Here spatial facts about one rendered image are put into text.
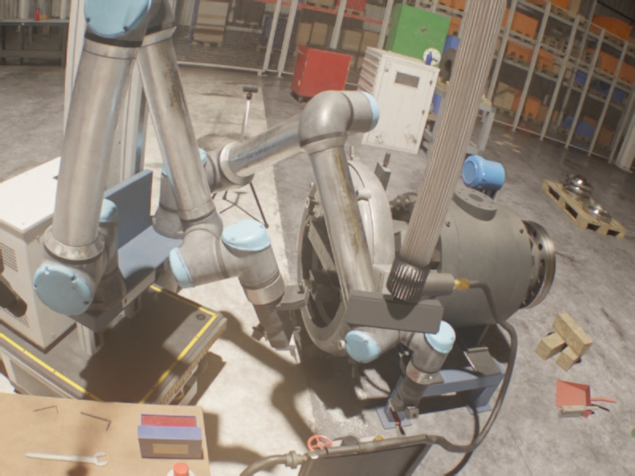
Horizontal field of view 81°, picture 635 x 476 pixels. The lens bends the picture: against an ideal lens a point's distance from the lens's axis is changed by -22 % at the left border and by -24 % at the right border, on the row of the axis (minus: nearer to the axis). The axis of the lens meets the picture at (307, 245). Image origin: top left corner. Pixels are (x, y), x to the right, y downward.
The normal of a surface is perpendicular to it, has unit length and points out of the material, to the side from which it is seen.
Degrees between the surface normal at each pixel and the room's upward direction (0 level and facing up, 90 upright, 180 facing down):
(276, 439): 0
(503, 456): 0
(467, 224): 25
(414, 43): 90
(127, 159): 90
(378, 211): 33
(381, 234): 46
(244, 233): 19
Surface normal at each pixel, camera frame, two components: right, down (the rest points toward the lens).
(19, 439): 0.19, -0.85
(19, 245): -0.32, 0.42
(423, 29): 0.12, 0.51
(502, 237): 0.29, -0.40
